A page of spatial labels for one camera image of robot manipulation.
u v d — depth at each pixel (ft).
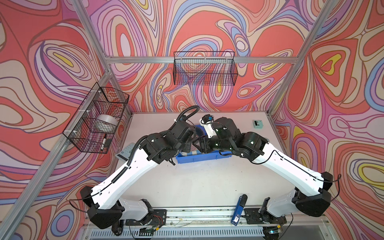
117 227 2.18
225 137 1.56
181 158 2.95
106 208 1.27
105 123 2.33
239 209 2.41
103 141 2.38
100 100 2.42
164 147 1.42
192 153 2.48
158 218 2.37
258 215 2.42
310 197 1.36
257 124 3.60
